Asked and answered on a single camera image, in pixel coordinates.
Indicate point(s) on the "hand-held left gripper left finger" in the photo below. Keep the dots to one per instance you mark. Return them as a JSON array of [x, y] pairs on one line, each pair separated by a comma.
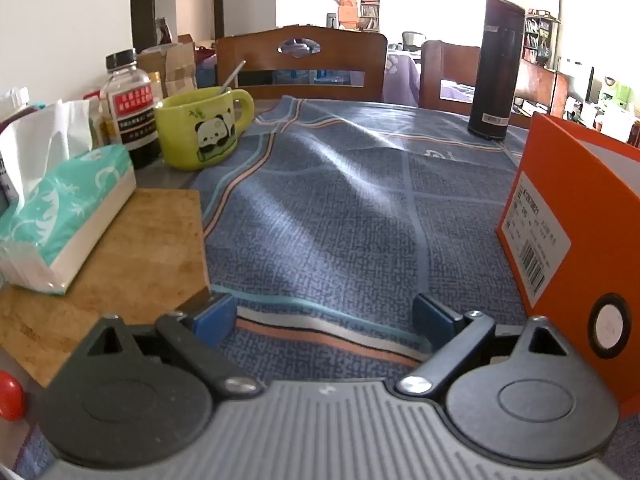
[[215, 317]]

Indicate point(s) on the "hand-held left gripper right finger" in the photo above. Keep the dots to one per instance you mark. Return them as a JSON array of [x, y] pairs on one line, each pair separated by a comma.
[[432, 316]]

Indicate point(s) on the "orange cardboard box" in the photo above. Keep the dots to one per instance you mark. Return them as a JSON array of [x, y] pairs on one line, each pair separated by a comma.
[[590, 210]]

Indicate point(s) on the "wooden cutting board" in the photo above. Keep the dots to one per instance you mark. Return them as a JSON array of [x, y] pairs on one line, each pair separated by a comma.
[[145, 260]]

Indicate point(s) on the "blue patterned tablecloth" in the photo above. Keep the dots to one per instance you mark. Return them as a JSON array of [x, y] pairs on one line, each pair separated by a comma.
[[325, 210]]

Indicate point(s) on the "teal and white tissue box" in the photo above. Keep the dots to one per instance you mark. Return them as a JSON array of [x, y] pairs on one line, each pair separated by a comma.
[[75, 200]]

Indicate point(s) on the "green panda mug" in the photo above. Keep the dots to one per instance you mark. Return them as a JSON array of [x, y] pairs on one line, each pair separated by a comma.
[[200, 130]]

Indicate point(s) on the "red tomato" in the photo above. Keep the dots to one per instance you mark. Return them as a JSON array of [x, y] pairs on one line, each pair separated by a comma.
[[9, 395]]

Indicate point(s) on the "clear bottle with red label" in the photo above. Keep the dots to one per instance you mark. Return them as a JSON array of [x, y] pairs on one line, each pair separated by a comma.
[[131, 110]]

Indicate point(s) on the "purple cloth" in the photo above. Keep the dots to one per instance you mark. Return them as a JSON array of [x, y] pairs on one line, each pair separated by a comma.
[[400, 77]]

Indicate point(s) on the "metal spoon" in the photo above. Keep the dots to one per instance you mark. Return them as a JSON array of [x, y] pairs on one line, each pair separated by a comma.
[[232, 76]]

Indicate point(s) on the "dark thermos flask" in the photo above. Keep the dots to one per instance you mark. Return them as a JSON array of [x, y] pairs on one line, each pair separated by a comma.
[[495, 70]]

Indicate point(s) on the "brown cardboard box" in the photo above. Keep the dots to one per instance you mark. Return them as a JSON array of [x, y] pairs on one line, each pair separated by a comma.
[[172, 65]]

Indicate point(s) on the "wooden chair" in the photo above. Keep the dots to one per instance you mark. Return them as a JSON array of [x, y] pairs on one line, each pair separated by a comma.
[[300, 62], [447, 60]]

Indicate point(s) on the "green storage box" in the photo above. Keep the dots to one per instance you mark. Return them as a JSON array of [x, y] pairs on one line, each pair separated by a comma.
[[617, 92]]

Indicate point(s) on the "tall bookshelf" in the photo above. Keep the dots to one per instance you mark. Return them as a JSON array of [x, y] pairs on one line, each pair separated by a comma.
[[540, 40]]

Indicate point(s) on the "bookshelf with books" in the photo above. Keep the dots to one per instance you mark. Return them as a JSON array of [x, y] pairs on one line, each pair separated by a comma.
[[369, 10]]

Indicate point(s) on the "orange paper bag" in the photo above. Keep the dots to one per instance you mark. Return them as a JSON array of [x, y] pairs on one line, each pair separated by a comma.
[[349, 12]]

